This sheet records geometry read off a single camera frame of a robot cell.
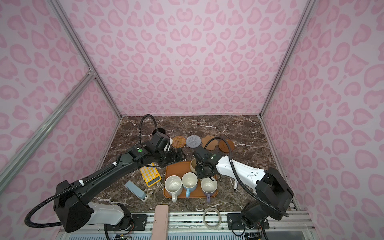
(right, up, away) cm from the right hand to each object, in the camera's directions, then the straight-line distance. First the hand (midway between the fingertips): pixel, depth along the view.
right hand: (200, 173), depth 82 cm
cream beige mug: (-4, +4, +2) cm, 6 cm away
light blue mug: (-6, -6, +3) cm, 9 cm away
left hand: (-9, +10, -6) cm, 15 cm away
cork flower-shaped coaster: (+6, +16, -4) cm, 18 cm away
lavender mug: (+5, -8, +2) cm, 10 cm away
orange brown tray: (-12, 0, +10) cm, 16 cm away
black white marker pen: (+20, -7, +2) cm, 21 cm away
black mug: (-29, +23, +31) cm, 48 cm away
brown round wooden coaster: (+16, +12, +19) cm, 28 cm away
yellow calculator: (-29, -3, +6) cm, 30 cm away
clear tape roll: (+2, -20, -10) cm, 23 cm away
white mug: (-15, -8, +2) cm, 17 cm away
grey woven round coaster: (-4, +16, +22) cm, 27 cm away
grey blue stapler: (-34, -8, -3) cm, 35 cm away
